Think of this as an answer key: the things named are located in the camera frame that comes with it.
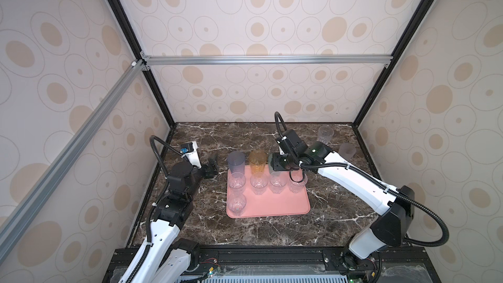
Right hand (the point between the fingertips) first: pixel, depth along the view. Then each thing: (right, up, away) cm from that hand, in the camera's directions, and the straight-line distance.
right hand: (273, 163), depth 78 cm
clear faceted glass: (-16, -11, +14) cm, 24 cm away
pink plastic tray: (0, -21, +13) cm, 25 cm away
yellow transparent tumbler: (-6, -1, +20) cm, 21 cm away
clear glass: (+4, -11, +16) cm, 20 cm away
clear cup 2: (+32, +13, +31) cm, 47 cm away
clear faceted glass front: (-5, -11, +15) cm, 20 cm away
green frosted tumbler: (0, +1, -10) cm, 10 cm away
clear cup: (+7, -4, -16) cm, 17 cm away
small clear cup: (-16, -19, +9) cm, 26 cm away
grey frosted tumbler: (-16, -1, +13) cm, 21 cm away
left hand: (-22, +5, -7) cm, 23 cm away
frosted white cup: (+41, +4, +24) cm, 48 cm away
